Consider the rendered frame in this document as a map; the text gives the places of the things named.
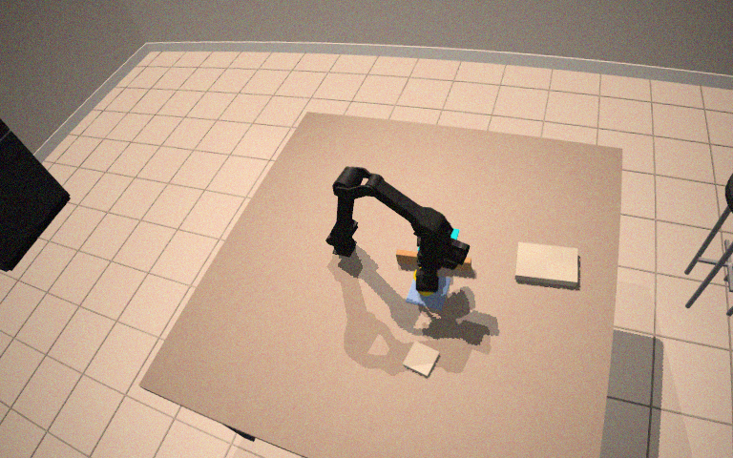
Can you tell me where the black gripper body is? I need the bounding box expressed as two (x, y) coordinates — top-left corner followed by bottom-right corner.
(416, 237), (440, 293)

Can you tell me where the pale beige long rectangular block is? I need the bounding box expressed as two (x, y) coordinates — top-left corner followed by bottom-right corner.
(515, 242), (577, 287)

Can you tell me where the cream flat rectangular block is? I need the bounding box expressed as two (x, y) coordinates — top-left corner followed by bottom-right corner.
(402, 341), (440, 377)

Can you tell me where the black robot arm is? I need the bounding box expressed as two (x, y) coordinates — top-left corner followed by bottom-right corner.
(325, 166), (470, 270)

